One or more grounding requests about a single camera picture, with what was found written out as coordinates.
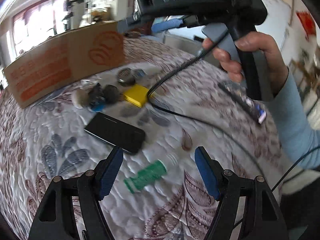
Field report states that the perforated round metal tin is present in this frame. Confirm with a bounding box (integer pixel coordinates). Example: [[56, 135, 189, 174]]
[[117, 68, 136, 87]]

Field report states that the blue black toy car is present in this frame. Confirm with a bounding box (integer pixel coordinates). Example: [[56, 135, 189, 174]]
[[88, 83, 106, 112]]

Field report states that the light blue sleeve forearm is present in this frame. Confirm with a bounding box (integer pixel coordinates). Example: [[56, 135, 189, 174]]
[[264, 73, 319, 162]]

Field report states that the right hand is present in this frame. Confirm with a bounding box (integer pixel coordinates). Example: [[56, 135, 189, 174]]
[[213, 31, 289, 95]]

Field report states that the black remote control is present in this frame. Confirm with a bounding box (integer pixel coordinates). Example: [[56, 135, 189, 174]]
[[218, 81, 267, 125]]

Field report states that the green ribbed plastic bottle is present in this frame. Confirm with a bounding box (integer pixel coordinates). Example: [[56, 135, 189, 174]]
[[123, 160, 167, 194]]

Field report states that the blue packet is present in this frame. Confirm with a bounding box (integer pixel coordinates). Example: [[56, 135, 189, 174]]
[[132, 69, 146, 80]]

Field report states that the floral quilted bedspread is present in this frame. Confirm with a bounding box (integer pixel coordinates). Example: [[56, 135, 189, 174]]
[[0, 36, 291, 240]]

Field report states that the black smartphone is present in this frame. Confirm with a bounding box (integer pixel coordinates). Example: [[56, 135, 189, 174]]
[[84, 112, 146, 155]]

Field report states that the yellow flat box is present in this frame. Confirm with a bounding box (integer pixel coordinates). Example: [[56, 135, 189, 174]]
[[123, 84, 149, 108]]

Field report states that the dark brown fuzzy ball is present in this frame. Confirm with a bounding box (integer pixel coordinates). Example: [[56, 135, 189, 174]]
[[103, 85, 120, 105]]

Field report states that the white plastic clip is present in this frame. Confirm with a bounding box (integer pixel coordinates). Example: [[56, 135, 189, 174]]
[[80, 79, 98, 87]]

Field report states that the cardboard box orange print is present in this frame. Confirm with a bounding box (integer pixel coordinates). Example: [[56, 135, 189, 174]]
[[4, 22, 125, 108]]

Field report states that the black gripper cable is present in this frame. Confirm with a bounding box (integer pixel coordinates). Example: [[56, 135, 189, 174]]
[[146, 29, 320, 196]]

